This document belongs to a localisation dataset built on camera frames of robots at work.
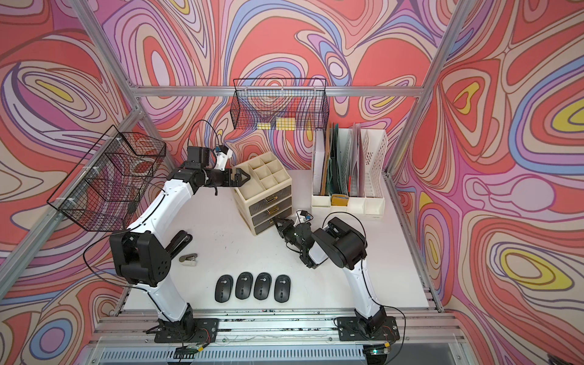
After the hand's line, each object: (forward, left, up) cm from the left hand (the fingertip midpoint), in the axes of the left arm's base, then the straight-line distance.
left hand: (242, 177), depth 86 cm
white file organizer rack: (+1, -40, +2) cm, 40 cm away
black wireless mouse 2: (-33, -2, -23) cm, 40 cm away
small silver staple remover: (-23, +22, -23) cm, 39 cm away
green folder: (+4, -36, -3) cm, 36 cm away
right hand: (-9, -11, -20) cm, 24 cm away
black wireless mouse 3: (-33, -8, -22) cm, 41 cm away
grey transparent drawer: (-9, -10, -18) cm, 23 cm away
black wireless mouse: (-34, +6, -22) cm, 41 cm away
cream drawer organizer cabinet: (-9, -10, -1) cm, 13 cm away
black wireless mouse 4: (-34, -16, -22) cm, 43 cm away
